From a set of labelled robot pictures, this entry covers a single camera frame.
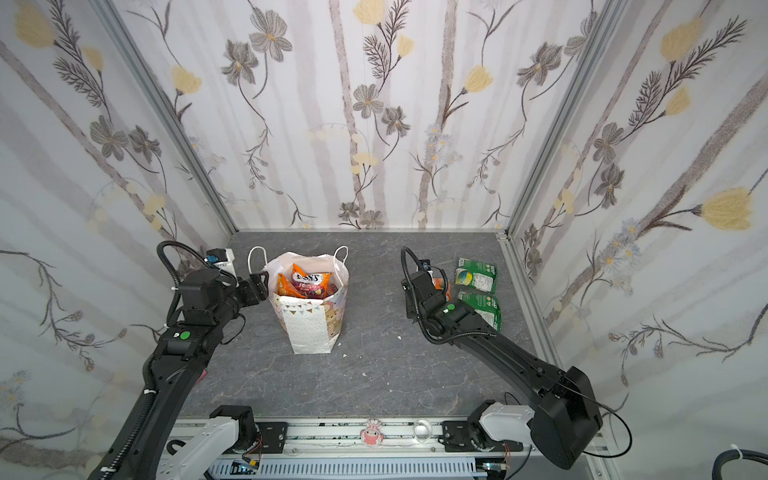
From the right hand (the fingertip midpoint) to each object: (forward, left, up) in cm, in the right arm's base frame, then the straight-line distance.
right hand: (415, 289), depth 81 cm
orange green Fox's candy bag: (+2, +29, -3) cm, 30 cm away
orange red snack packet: (-2, +35, +1) cm, 35 cm away
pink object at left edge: (-28, +39, +16) cm, 51 cm away
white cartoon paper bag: (-10, +27, -5) cm, 29 cm away
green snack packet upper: (+17, -26, -16) cm, 34 cm away
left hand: (0, +42, +8) cm, 43 cm away
